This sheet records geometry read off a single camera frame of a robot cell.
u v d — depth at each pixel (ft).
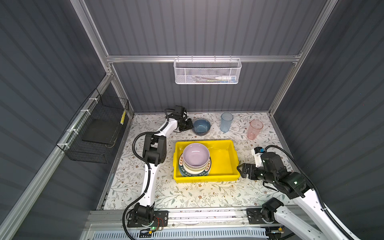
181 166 2.85
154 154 2.12
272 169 1.79
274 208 2.09
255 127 3.01
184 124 3.07
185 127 3.11
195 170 2.69
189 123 3.15
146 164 2.07
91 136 2.31
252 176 2.08
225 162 3.10
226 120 3.23
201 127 3.55
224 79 2.95
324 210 1.43
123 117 2.72
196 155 2.88
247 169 2.15
